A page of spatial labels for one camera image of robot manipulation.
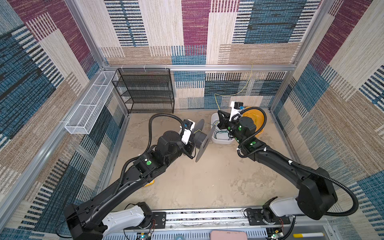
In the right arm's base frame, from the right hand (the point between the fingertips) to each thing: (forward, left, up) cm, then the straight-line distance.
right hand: (219, 112), depth 77 cm
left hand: (-14, +13, +3) cm, 19 cm away
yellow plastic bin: (+22, -35, -30) cm, 51 cm away
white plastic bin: (+6, -4, -30) cm, 31 cm away
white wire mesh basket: (+11, +79, -12) cm, 81 cm away
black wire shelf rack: (+36, +47, -13) cm, 61 cm away
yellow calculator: (-24, +37, -29) cm, 53 cm away
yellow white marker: (-50, -37, -31) cm, 70 cm away
